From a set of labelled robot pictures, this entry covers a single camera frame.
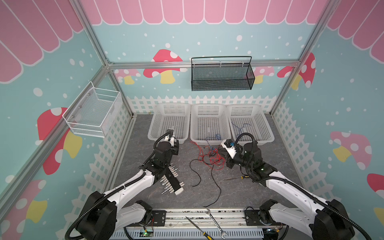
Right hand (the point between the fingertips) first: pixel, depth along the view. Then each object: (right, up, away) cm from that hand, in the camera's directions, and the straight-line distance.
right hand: (219, 150), depth 79 cm
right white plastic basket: (+30, +19, +38) cm, 52 cm away
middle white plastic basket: (-2, +15, +34) cm, 37 cm away
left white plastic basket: (-28, +22, +41) cm, 54 cm away
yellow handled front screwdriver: (-8, -38, -8) cm, 40 cm away
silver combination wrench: (-6, -32, -1) cm, 32 cm away
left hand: (-25, +6, +5) cm, 27 cm away
